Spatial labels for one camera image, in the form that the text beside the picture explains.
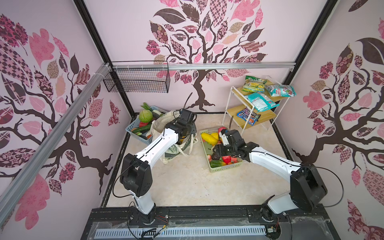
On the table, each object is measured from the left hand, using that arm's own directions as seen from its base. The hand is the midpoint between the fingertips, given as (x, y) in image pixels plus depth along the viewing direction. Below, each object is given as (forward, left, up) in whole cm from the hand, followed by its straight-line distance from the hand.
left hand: (191, 129), depth 87 cm
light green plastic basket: (-16, -16, -13) cm, 26 cm away
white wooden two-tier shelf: (+11, -27, +11) cm, 31 cm away
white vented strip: (-49, +14, -19) cm, 54 cm away
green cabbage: (+18, +33, -8) cm, 38 cm away
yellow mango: (+1, -13, -11) cm, 17 cm away
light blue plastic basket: (+5, +32, -14) cm, 35 cm away
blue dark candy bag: (+12, -34, 0) cm, 36 cm away
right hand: (-8, -16, -7) cm, 19 cm away
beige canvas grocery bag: (-7, +4, -11) cm, 13 cm away
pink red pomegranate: (+15, -22, -19) cm, 32 cm away
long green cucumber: (+9, +34, -11) cm, 37 cm away
